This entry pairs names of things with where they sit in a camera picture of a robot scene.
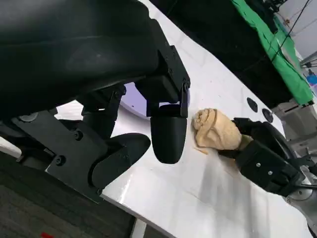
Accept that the beige towel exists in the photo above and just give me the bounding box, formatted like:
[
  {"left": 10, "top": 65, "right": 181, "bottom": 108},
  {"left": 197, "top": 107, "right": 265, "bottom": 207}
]
[{"left": 190, "top": 108, "right": 243, "bottom": 154}]

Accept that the white table leg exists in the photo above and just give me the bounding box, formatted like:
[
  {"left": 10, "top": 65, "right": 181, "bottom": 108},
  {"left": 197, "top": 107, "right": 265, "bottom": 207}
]
[{"left": 130, "top": 218, "right": 147, "bottom": 238}]

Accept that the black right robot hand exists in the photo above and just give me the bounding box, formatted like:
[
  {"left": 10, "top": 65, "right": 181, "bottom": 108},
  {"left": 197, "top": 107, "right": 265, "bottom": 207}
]
[{"left": 217, "top": 118, "right": 307, "bottom": 199}]

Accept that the green cloth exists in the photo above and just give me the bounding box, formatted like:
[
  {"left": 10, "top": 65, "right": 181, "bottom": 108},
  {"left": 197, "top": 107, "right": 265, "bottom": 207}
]
[{"left": 230, "top": 0, "right": 316, "bottom": 106}]

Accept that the black table grommet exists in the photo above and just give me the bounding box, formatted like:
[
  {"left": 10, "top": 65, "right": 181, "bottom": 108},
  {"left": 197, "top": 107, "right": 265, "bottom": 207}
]
[
  {"left": 247, "top": 97, "right": 258, "bottom": 113},
  {"left": 262, "top": 108, "right": 274, "bottom": 123}
]

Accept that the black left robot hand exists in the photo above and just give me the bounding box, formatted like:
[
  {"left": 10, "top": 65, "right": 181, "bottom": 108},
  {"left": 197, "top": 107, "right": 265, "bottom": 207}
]
[{"left": 0, "top": 0, "right": 191, "bottom": 204}]

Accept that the black backdrop cloth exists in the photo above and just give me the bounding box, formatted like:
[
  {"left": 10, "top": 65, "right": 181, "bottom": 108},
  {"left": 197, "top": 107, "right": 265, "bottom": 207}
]
[{"left": 138, "top": 0, "right": 298, "bottom": 110}]

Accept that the lilac plate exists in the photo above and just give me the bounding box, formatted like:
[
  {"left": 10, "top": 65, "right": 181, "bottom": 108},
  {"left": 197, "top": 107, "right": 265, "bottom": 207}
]
[{"left": 118, "top": 83, "right": 191, "bottom": 122}]

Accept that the grey machine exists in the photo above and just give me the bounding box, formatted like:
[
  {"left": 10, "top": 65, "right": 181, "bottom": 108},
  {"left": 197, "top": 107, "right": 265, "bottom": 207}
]
[{"left": 273, "top": 98, "right": 317, "bottom": 159}]

